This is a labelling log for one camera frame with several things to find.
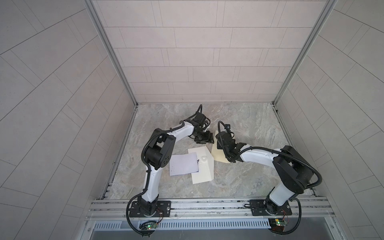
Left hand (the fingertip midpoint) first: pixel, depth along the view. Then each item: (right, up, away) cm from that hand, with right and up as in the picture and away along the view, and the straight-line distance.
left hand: (214, 139), depth 93 cm
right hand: (+3, 0, 0) cm, 3 cm away
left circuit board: (-30, -33, -28) cm, 53 cm away
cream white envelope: (-6, -12, -6) cm, 14 cm away
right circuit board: (+27, -35, -25) cm, 50 cm away
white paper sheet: (-19, -13, -8) cm, 24 cm away
